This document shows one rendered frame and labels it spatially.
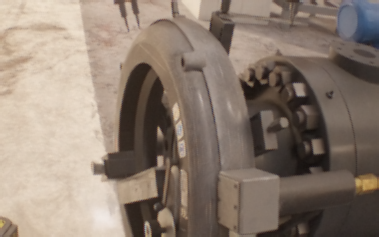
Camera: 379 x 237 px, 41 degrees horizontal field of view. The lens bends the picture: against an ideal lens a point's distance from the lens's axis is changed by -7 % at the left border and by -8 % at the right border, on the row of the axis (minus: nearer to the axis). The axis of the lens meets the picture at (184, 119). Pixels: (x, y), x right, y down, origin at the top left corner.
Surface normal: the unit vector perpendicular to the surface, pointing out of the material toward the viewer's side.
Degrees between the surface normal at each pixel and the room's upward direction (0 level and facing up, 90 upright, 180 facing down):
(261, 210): 67
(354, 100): 31
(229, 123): 46
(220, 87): 35
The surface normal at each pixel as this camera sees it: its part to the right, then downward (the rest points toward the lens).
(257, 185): 0.36, 0.07
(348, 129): 0.32, -0.30
